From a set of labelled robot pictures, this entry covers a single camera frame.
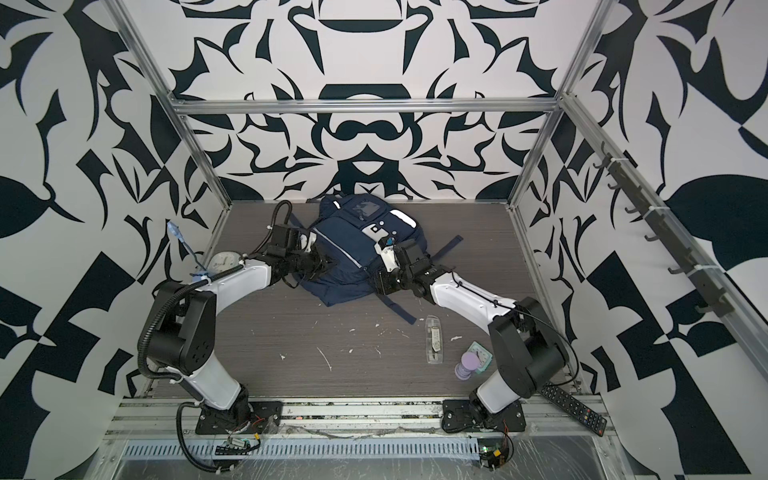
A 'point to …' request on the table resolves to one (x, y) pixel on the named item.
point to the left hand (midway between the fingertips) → (341, 255)
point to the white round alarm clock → (222, 261)
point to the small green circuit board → (492, 455)
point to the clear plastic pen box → (434, 340)
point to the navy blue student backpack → (354, 225)
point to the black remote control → (584, 415)
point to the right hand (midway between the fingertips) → (375, 276)
